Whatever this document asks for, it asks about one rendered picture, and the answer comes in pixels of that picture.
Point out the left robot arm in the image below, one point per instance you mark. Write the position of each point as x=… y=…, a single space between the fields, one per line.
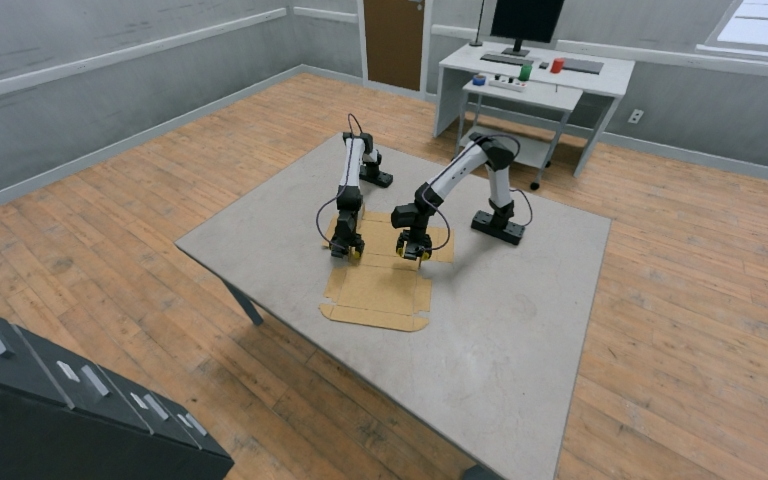
x=500 y=200

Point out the tan cardboard box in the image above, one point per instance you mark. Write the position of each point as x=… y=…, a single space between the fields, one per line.
x=376 y=288

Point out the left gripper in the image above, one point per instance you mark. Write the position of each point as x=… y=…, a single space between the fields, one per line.
x=416 y=233

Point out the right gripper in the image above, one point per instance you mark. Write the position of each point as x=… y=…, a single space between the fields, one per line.
x=357 y=242

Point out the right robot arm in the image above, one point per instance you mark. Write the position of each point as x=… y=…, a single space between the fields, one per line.
x=350 y=201

